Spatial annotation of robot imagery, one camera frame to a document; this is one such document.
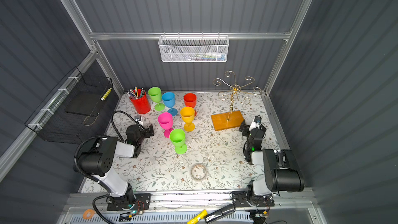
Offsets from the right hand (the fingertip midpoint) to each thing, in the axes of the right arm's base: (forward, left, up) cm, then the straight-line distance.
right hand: (254, 122), depth 89 cm
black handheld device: (-43, +23, -5) cm, 49 cm away
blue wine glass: (+18, +53, +2) cm, 56 cm away
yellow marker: (-44, +31, -9) cm, 54 cm away
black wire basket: (-5, +93, +20) cm, 95 cm away
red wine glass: (+18, +39, +1) cm, 43 cm away
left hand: (+2, +69, -5) cm, 69 cm away
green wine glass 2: (-9, +44, -1) cm, 45 cm away
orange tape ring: (-44, +82, -9) cm, 93 cm away
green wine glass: (+21, +62, +4) cm, 66 cm away
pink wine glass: (+1, +52, 0) cm, 52 cm away
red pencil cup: (+15, +71, +5) cm, 73 cm away
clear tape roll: (-24, +33, -10) cm, 42 cm away
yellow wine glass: (+9, +40, -3) cm, 41 cm away
